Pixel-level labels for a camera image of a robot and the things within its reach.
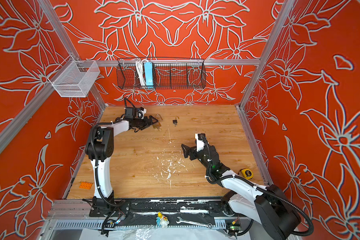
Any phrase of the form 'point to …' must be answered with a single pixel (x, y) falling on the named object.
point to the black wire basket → (168, 73)
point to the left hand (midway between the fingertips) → (153, 121)
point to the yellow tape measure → (247, 173)
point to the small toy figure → (162, 221)
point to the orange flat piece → (85, 185)
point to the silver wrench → (209, 225)
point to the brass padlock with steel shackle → (157, 124)
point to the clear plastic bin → (74, 78)
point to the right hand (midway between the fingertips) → (186, 143)
